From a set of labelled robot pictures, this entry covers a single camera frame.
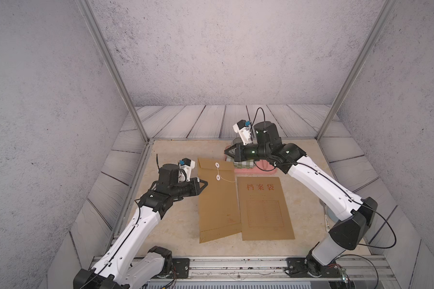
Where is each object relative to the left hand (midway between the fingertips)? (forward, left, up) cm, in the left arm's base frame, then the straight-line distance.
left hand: (209, 184), depth 74 cm
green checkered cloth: (+25, -19, -21) cm, 38 cm away
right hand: (+6, -6, +12) cm, 15 cm away
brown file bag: (-3, -25, -22) cm, 34 cm away
